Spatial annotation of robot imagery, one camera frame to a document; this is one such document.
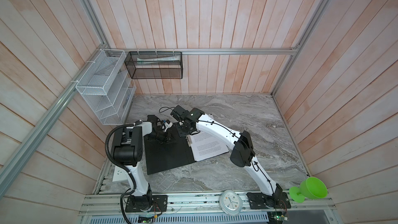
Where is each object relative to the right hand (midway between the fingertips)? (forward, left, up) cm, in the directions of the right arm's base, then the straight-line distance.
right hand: (182, 132), depth 88 cm
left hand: (-2, +4, -7) cm, 9 cm away
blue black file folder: (-11, +11, -8) cm, 18 cm away
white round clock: (-33, -26, -7) cm, 43 cm away
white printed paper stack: (-4, -14, -10) cm, 17 cm away
